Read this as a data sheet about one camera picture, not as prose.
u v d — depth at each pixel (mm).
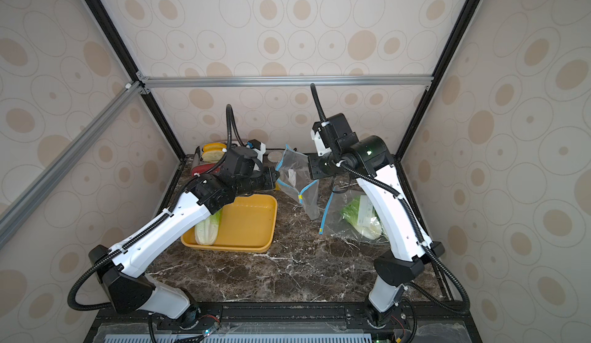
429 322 729
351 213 918
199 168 933
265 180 628
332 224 887
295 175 848
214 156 942
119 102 804
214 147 955
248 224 975
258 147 647
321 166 574
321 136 501
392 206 414
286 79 919
